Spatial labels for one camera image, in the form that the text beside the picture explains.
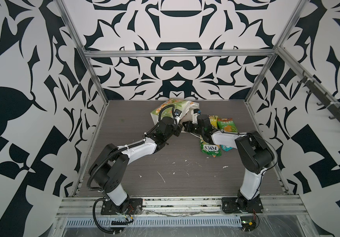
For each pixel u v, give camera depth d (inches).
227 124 40.1
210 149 36.0
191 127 33.6
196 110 34.4
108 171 17.8
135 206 29.2
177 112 29.1
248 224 28.0
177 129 30.4
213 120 40.1
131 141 22.6
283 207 30.0
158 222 25.5
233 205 29.1
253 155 19.9
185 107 37.0
